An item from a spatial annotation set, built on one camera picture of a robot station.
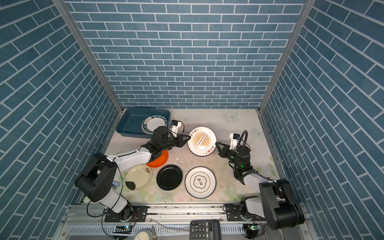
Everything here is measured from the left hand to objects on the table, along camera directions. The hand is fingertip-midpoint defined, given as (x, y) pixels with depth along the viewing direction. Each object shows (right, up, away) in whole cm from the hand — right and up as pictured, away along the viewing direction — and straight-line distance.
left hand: (191, 138), depth 84 cm
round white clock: (-20, -41, -19) cm, 49 cm away
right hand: (+14, -3, 0) cm, 14 cm away
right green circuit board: (+31, -42, -13) cm, 54 cm away
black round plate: (-13, -24, +4) cm, 28 cm away
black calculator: (+7, -41, -16) cm, 44 cm away
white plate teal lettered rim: (-31, +9, +25) cm, 41 cm away
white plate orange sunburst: (+6, -3, +1) cm, 7 cm away
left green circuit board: (-32, -44, -12) cm, 56 cm away
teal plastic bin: (-48, +9, +26) cm, 55 cm away
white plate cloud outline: (+5, -25, 0) cm, 26 cm away
